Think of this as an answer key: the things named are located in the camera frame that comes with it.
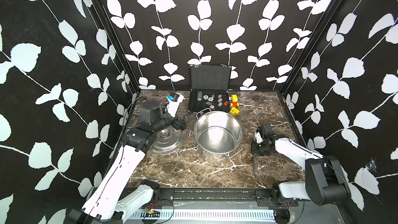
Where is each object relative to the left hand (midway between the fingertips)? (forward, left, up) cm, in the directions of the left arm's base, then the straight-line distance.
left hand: (187, 108), depth 67 cm
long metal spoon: (-16, -35, -33) cm, 51 cm away
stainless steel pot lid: (+1, +15, -32) cm, 36 cm away
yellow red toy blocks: (+22, -30, -32) cm, 49 cm away
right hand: (-6, -36, -32) cm, 48 cm away
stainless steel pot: (+4, -17, -32) cm, 37 cm away
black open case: (+42, -15, -26) cm, 51 cm away
